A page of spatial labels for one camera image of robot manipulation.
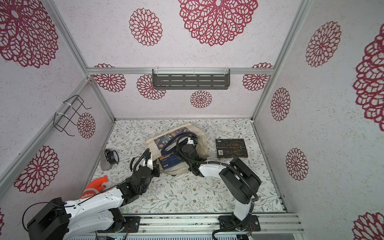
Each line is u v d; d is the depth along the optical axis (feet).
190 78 3.03
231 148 3.37
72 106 2.60
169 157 3.02
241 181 1.55
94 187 2.67
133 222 2.46
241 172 1.61
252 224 2.39
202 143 2.96
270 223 2.50
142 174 1.97
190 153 2.25
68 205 1.47
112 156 2.96
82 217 1.54
